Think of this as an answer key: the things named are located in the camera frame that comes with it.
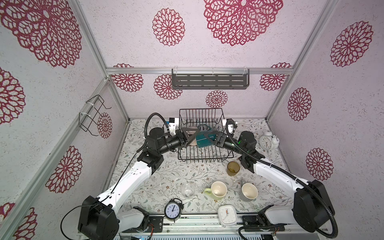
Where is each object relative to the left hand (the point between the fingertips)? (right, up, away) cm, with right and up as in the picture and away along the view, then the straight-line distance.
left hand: (197, 134), depth 68 cm
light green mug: (+12, -31, +14) cm, 36 cm away
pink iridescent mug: (-1, -4, +1) cm, 4 cm away
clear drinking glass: (-4, -32, +17) cm, 37 cm away
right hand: (+5, 0, +3) cm, 6 cm away
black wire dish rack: (+16, +12, +49) cm, 53 cm away
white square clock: (+16, -40, +7) cm, 44 cm away
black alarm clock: (-12, -38, +8) cm, 41 cm away
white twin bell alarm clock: (+47, -5, +28) cm, 55 cm away
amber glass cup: (+23, -21, +24) cm, 40 cm away
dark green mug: (+2, -3, +1) cm, 4 cm away
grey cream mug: (+28, -31, +12) cm, 44 cm away
